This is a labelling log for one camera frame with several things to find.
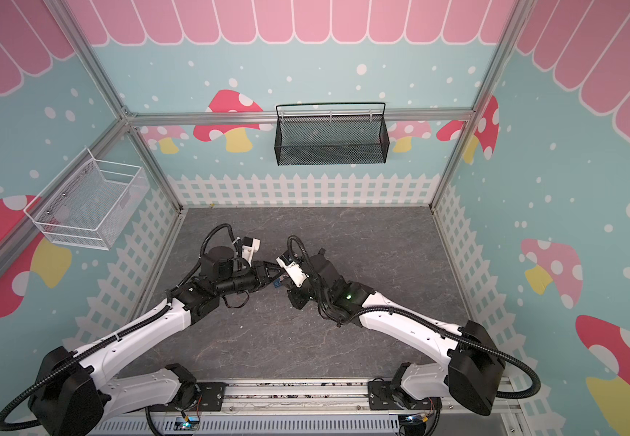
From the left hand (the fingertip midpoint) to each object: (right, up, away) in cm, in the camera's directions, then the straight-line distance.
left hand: (285, 275), depth 75 cm
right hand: (-1, -1, -1) cm, 2 cm away
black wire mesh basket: (+12, +47, +20) cm, 53 cm away
